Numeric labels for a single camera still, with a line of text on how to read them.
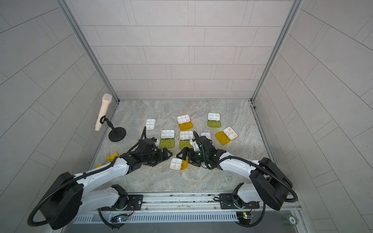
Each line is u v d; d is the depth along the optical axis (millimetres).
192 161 716
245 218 678
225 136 959
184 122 1020
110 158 840
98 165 841
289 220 619
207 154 639
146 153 658
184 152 717
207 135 962
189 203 723
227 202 707
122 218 650
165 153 738
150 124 1018
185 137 952
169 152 773
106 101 769
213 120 1047
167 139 937
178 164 830
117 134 954
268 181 418
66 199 393
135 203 709
